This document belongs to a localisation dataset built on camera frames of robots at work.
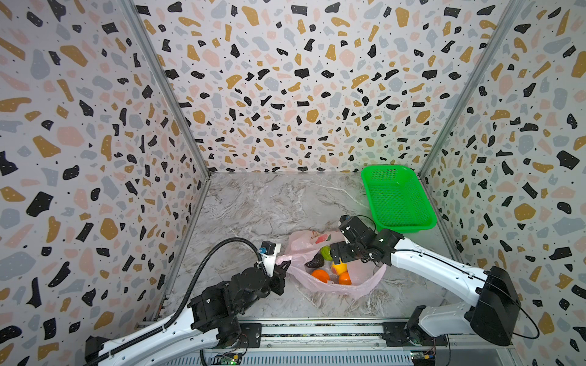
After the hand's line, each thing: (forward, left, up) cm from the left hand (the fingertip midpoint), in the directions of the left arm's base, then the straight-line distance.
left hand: (294, 264), depth 69 cm
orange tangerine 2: (0, -17, -15) cm, 23 cm away
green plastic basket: (+42, -50, -21) cm, 69 cm away
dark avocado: (+7, -8, -15) cm, 18 cm away
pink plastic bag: (+8, -3, -5) cm, 10 cm away
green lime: (+6, -10, -6) cm, 13 cm away
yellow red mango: (+4, -16, -15) cm, 22 cm away
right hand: (+8, -16, -8) cm, 20 cm away
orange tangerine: (+2, -9, -16) cm, 19 cm away
